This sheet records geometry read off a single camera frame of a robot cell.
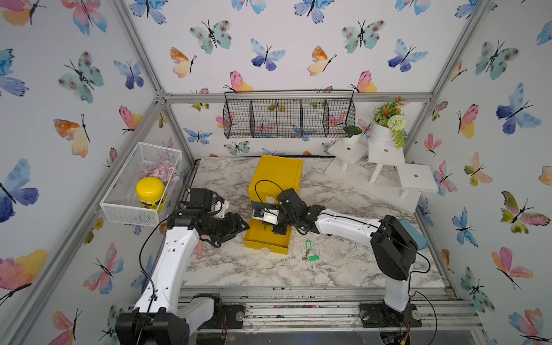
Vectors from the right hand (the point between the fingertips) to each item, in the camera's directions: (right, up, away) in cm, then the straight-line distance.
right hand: (265, 216), depth 84 cm
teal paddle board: (+66, -11, +9) cm, 68 cm away
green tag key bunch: (+17, -14, +6) cm, 23 cm away
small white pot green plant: (+40, +37, +17) cm, 57 cm away
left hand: (-6, -3, -9) cm, 11 cm away
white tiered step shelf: (+58, +17, +30) cm, 68 cm away
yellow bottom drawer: (-3, -9, +7) cm, 12 cm away
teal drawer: (-2, +4, +4) cm, 6 cm away
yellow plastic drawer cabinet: (+3, +16, +2) cm, 17 cm away
